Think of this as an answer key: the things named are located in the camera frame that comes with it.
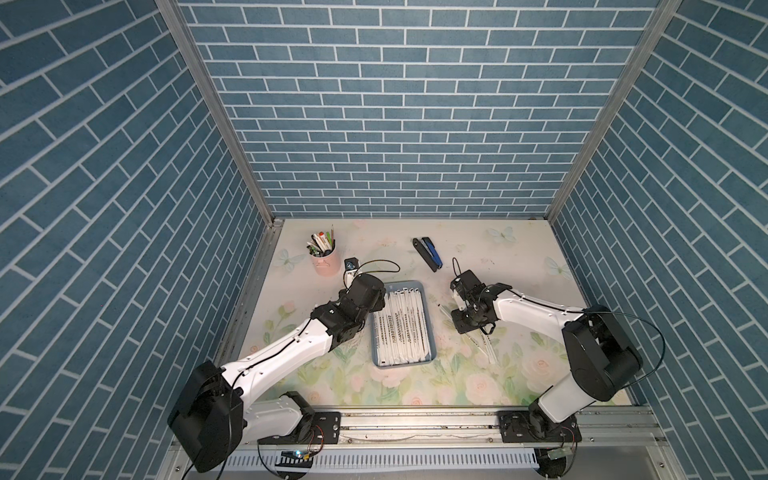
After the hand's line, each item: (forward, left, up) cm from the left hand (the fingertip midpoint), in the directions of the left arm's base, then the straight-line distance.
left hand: (379, 290), depth 83 cm
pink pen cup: (+13, +17, -7) cm, 23 cm away
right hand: (-4, -25, -13) cm, 29 cm away
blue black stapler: (+24, -17, -12) cm, 32 cm away
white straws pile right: (-11, -31, -13) cm, 36 cm away
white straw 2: (-8, -1, -14) cm, 16 cm away
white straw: (+4, -3, -14) cm, 15 cm away
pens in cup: (+20, +20, -5) cm, 29 cm away
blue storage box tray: (-6, -7, -13) cm, 16 cm away
